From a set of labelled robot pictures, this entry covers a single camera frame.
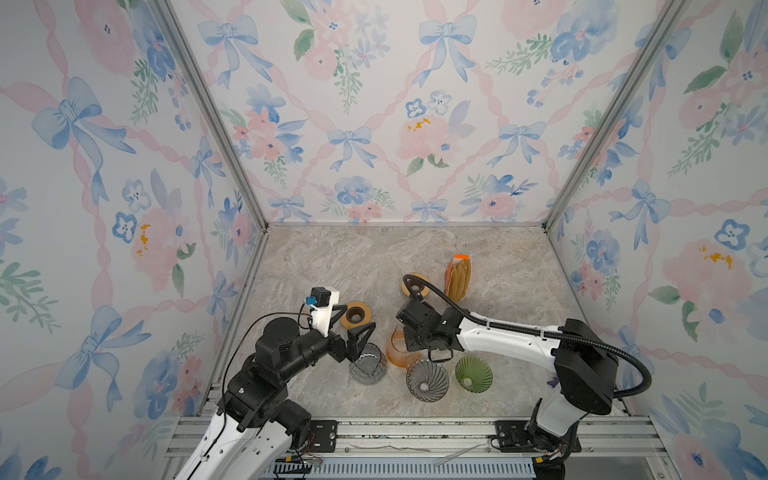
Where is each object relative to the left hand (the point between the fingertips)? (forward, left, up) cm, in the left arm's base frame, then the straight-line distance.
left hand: (360, 315), depth 65 cm
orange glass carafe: (0, -9, -20) cm, 22 cm away
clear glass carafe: (-1, -1, -29) cm, 29 cm away
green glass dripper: (-4, -29, -24) cm, 39 cm away
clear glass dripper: (-6, -17, -25) cm, 31 cm away
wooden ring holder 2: (+23, -19, -25) cm, 39 cm away
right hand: (+6, -12, -22) cm, 26 cm away
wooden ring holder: (+15, +4, -27) cm, 31 cm away
